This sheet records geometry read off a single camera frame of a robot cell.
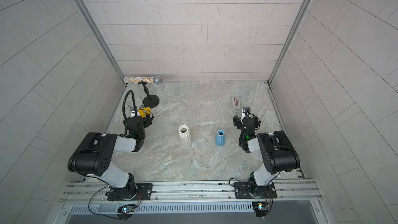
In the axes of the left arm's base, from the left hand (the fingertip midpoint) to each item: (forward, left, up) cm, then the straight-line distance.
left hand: (141, 112), depth 93 cm
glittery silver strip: (+11, +1, +17) cm, 20 cm away
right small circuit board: (-46, -64, -5) cm, 80 cm away
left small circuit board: (-47, -6, -2) cm, 48 cm away
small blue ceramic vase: (-18, -47, +4) cm, 51 cm away
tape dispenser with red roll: (+7, -59, 0) cm, 60 cm away
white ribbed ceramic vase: (-19, -30, +8) cm, 36 cm away
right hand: (0, -64, 0) cm, 64 cm away
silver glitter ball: (+11, -12, +18) cm, 24 cm away
